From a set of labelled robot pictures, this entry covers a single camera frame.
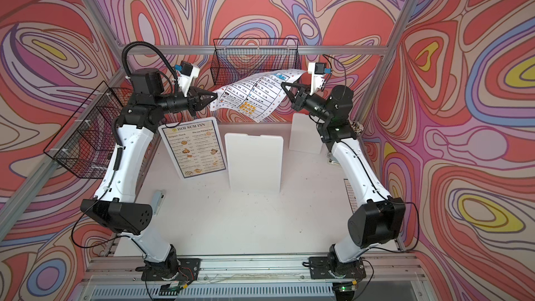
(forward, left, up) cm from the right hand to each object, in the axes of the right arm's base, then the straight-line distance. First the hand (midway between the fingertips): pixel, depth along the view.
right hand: (281, 89), depth 66 cm
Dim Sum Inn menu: (+1, +36, -28) cm, 46 cm away
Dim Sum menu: (-15, -31, -47) cm, 59 cm away
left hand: (-1, +21, -1) cm, 21 cm away
